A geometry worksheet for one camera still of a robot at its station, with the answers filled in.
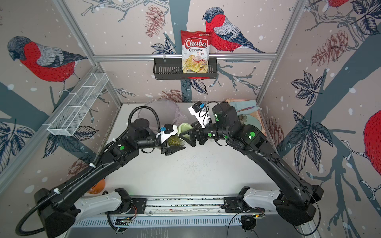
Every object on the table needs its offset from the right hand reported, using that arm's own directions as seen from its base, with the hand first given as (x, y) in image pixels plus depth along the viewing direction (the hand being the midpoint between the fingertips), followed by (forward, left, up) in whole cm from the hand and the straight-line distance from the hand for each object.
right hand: (186, 129), depth 59 cm
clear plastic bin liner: (+17, +5, -13) cm, 22 cm away
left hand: (+1, +2, -6) cm, 6 cm away
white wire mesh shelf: (+8, +60, -7) cm, 61 cm away
